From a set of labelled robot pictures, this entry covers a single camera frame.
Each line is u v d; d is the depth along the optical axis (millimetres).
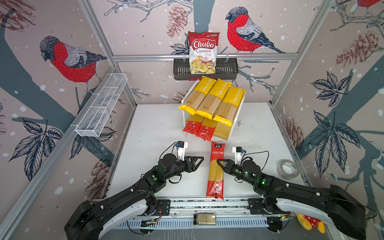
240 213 728
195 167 660
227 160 735
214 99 746
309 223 644
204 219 673
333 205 421
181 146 697
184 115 824
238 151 737
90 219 412
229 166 685
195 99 744
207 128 835
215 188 712
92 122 713
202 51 852
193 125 852
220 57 952
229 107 712
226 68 947
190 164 658
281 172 828
